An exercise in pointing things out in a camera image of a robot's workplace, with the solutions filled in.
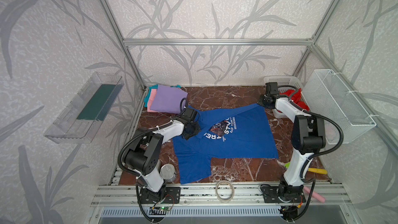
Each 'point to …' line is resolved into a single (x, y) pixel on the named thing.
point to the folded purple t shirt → (168, 98)
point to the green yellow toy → (310, 169)
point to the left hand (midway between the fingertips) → (200, 126)
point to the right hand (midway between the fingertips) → (261, 96)
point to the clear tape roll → (222, 199)
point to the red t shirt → (297, 98)
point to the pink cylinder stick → (314, 194)
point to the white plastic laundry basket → (286, 83)
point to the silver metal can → (167, 172)
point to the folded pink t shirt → (152, 96)
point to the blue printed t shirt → (238, 131)
